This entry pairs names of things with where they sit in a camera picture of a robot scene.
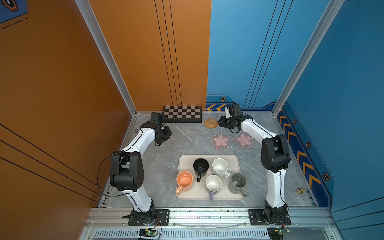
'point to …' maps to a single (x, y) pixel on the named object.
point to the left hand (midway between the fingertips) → (171, 134)
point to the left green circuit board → (148, 232)
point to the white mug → (219, 167)
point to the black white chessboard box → (185, 114)
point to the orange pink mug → (184, 180)
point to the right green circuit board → (277, 233)
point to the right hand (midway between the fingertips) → (219, 122)
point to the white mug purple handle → (213, 184)
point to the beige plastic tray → (198, 191)
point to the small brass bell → (300, 190)
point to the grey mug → (237, 184)
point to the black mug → (200, 166)
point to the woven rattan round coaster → (211, 123)
